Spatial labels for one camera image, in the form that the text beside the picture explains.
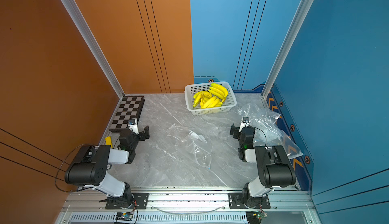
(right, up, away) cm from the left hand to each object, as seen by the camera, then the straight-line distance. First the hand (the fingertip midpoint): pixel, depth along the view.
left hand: (141, 124), depth 95 cm
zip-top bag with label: (+36, -8, -7) cm, 38 cm away
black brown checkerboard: (-13, +10, +14) cm, 22 cm away
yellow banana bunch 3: (+52, +23, +20) cm, 60 cm away
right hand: (+63, 0, -1) cm, 63 cm away
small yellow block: (-21, -11, 0) cm, 24 cm away
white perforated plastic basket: (+30, +25, +21) cm, 44 cm away
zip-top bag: (+74, +7, +4) cm, 74 cm away
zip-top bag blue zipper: (+74, -3, -15) cm, 76 cm away
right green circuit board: (+65, -39, -25) cm, 80 cm away
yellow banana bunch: (+37, +18, +13) cm, 43 cm away
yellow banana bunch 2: (+45, +14, +10) cm, 49 cm away
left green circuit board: (0, -41, -22) cm, 47 cm away
